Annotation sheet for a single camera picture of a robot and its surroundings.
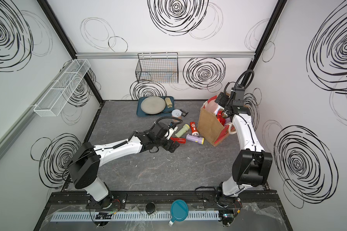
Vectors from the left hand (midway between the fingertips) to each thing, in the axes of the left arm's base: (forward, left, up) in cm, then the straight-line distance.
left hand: (174, 141), depth 85 cm
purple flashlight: (+6, -15, -7) cm, 18 cm away
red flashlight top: (+5, -4, -8) cm, 10 cm away
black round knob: (-34, +10, 0) cm, 35 cm away
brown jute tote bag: (+11, -22, 0) cm, 25 cm away
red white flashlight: (+14, -13, -7) cm, 20 cm away
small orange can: (+26, -1, -5) cm, 26 cm away
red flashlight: (+21, -34, -5) cm, 40 cm away
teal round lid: (-34, -4, -4) cm, 35 cm away
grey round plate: (+38, +19, -9) cm, 43 cm away
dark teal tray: (+33, +7, -12) cm, 36 cm away
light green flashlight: (+14, -8, -6) cm, 18 cm away
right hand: (+19, -29, +18) cm, 39 cm away
